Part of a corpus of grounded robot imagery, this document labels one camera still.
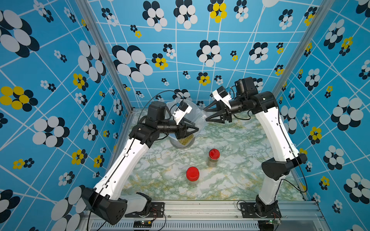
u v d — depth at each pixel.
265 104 0.47
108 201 0.37
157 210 0.73
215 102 0.59
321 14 0.70
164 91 0.47
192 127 0.59
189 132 0.60
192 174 0.77
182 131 0.55
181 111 0.55
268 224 0.70
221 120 0.56
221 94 0.50
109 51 0.87
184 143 0.63
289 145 0.45
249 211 0.72
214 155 0.81
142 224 0.72
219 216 0.74
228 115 0.54
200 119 0.61
